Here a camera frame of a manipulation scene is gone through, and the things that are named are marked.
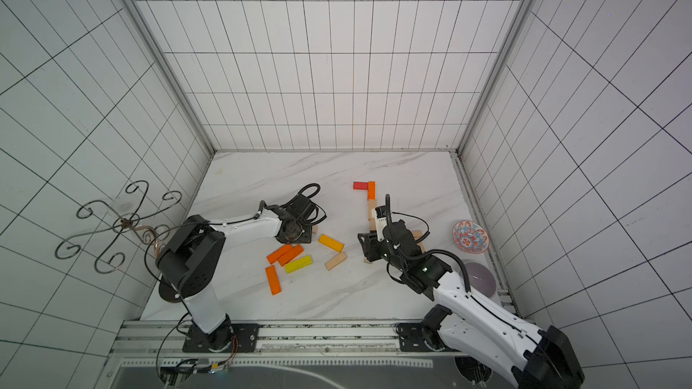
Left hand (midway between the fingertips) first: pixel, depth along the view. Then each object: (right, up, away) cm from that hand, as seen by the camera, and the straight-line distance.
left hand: (298, 239), depth 93 cm
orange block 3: (-2, -4, -5) cm, 7 cm away
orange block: (+27, +16, +14) cm, 35 cm away
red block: (+23, +18, +14) cm, 33 cm away
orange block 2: (-6, -4, -3) cm, 8 cm away
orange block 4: (-6, -11, -9) cm, 15 cm away
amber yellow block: (+12, -1, -2) cm, 12 cm away
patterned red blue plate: (+61, +1, 0) cm, 61 cm away
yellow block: (+1, -6, -7) cm, 9 cm away
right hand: (+23, +7, -13) cm, 27 cm away
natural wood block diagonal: (+27, +4, +5) cm, 28 cm away
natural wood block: (+27, +11, +10) cm, 31 cm away
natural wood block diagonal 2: (+13, -6, -5) cm, 15 cm away
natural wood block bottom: (+23, +1, -23) cm, 33 cm away
